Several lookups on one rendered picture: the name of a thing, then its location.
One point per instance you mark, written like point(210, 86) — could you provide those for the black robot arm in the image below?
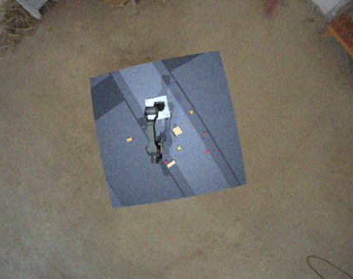
point(153, 147)

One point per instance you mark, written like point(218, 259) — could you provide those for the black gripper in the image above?
point(158, 140)

